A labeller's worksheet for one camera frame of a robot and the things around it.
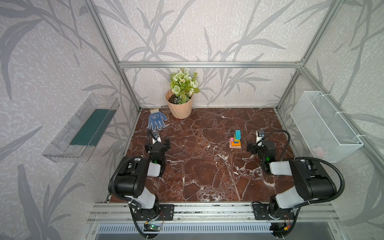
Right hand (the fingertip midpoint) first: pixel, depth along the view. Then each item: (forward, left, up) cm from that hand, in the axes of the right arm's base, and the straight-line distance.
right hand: (256, 136), depth 95 cm
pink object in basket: (-18, -23, +13) cm, 32 cm away
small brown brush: (+28, +63, -5) cm, 69 cm away
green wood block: (-2, +13, -2) cm, 13 cm away
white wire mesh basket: (-18, -19, +27) cm, 38 cm away
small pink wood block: (-1, +15, -2) cm, 15 cm away
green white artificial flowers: (+27, +47, +19) cm, 58 cm away
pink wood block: (-5, +16, -5) cm, 17 cm away
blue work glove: (+18, +70, -6) cm, 73 cm away
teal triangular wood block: (-2, +13, +5) cm, 13 cm away
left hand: (0, +62, +4) cm, 62 cm away
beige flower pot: (+18, +51, +4) cm, 55 cm away
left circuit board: (-48, +59, -6) cm, 76 cm away
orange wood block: (-4, +13, -4) cm, 14 cm away
